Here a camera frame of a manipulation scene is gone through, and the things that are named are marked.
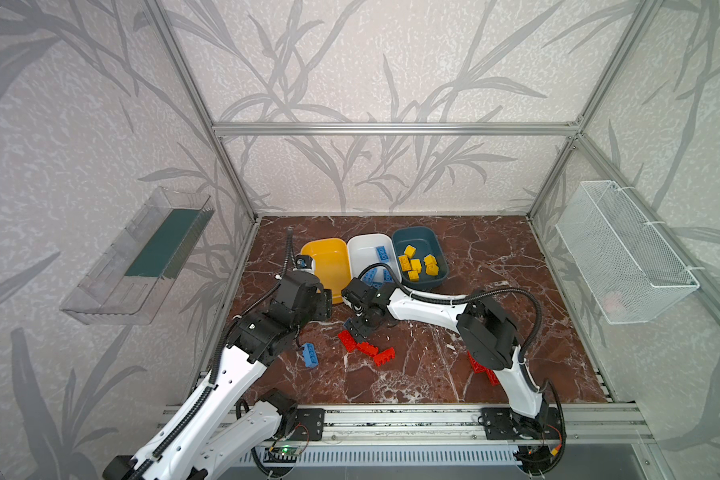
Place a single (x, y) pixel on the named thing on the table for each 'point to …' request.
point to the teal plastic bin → (422, 261)
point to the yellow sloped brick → (410, 251)
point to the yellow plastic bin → (331, 264)
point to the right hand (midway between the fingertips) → (361, 317)
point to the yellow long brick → (404, 263)
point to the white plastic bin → (367, 249)
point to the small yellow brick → (430, 260)
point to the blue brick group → (382, 253)
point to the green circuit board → (280, 455)
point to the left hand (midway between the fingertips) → (323, 284)
